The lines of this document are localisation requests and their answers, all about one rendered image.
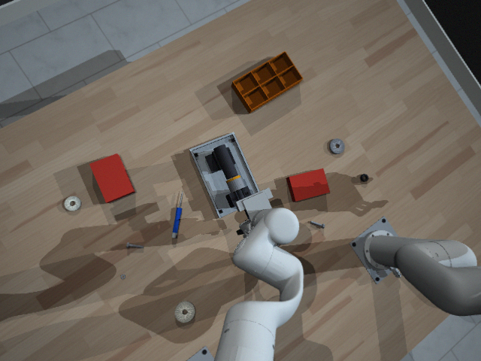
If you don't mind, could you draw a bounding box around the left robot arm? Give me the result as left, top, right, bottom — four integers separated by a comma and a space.
214, 188, 304, 361

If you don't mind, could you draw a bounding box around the blue screwdriver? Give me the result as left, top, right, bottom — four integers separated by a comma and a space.
171, 191, 183, 238

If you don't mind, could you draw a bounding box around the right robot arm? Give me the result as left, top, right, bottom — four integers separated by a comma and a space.
363, 230, 481, 316

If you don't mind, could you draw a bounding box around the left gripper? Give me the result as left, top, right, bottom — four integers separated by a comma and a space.
236, 219, 252, 238

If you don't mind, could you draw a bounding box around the white ring spacer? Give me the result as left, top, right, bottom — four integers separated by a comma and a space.
175, 301, 195, 323

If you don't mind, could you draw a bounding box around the red rectangular block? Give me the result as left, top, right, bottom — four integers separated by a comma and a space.
89, 153, 135, 203
286, 168, 330, 202

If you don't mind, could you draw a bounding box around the brown compartment tray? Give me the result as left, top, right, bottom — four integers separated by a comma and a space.
231, 51, 303, 114

